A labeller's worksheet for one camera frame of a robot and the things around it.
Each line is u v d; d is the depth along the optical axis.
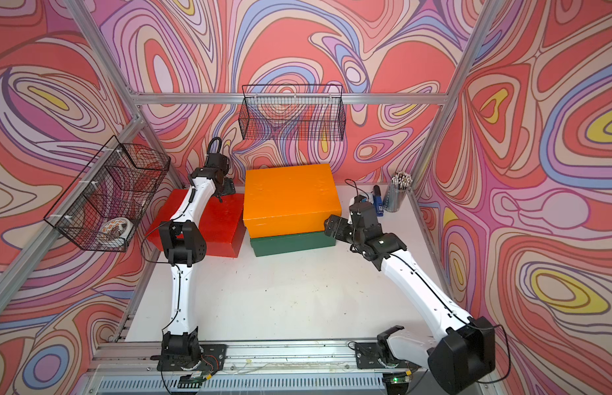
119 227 0.73
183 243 0.63
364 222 0.57
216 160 0.84
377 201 1.08
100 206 0.75
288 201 0.86
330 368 0.72
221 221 0.94
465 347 0.38
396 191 1.00
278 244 0.90
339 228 0.69
